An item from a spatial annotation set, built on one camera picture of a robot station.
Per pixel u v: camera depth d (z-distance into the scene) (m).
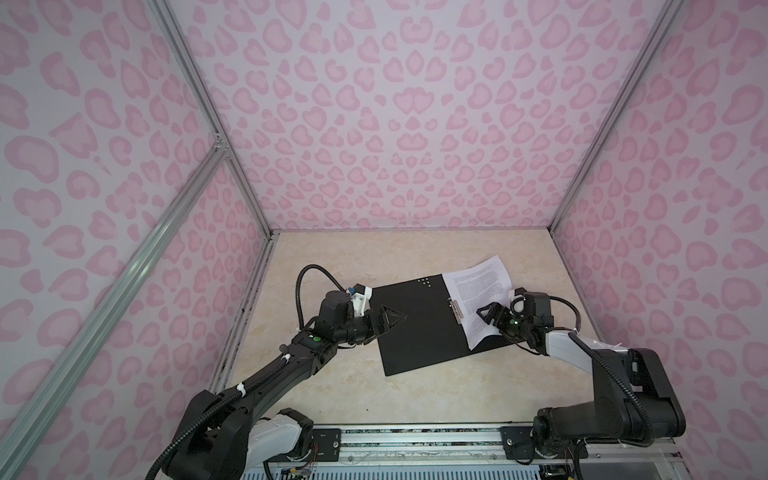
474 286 1.03
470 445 0.75
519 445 0.73
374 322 0.71
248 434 0.45
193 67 0.77
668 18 0.70
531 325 0.73
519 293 0.87
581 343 0.49
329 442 0.74
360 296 0.77
